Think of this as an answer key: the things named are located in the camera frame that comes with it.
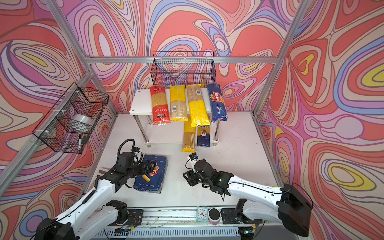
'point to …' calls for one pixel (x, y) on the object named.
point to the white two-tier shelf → (140, 107)
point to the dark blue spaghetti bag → (203, 138)
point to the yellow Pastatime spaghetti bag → (189, 139)
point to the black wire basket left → (67, 125)
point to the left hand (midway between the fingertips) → (151, 163)
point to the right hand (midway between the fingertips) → (188, 177)
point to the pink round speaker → (214, 216)
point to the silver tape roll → (81, 123)
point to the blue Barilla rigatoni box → (152, 182)
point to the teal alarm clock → (202, 214)
